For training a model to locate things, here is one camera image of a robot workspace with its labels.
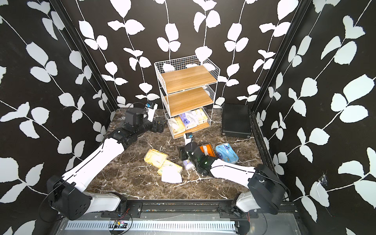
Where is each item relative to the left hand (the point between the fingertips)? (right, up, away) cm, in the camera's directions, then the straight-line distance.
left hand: (160, 116), depth 77 cm
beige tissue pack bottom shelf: (+6, -5, +26) cm, 27 cm away
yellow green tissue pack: (+5, -32, +5) cm, 33 cm away
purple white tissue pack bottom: (+16, -2, +26) cm, 31 cm away
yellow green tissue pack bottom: (+21, +1, +30) cm, 37 cm away
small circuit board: (-18, -54, -7) cm, 57 cm away
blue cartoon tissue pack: (+38, -22, +13) cm, 46 cm away
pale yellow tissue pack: (-6, -26, +12) cm, 29 cm away
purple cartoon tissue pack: (+15, -29, +8) cm, 34 cm away
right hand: (+10, -16, +5) cm, 20 cm away
